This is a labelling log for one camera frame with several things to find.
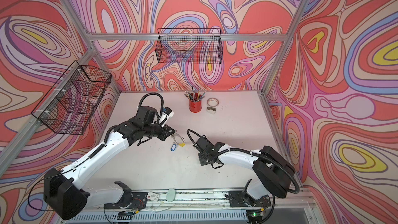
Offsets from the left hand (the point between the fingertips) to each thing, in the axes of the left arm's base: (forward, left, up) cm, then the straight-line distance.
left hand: (176, 130), depth 77 cm
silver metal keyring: (-2, +2, -2) cm, 3 cm away
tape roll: (+35, -21, -18) cm, 45 cm away
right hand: (-9, -16, -20) cm, 27 cm away
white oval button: (-26, +3, -18) cm, 31 cm away
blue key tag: (-1, +4, -17) cm, 18 cm away
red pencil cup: (+26, -8, -13) cm, 30 cm away
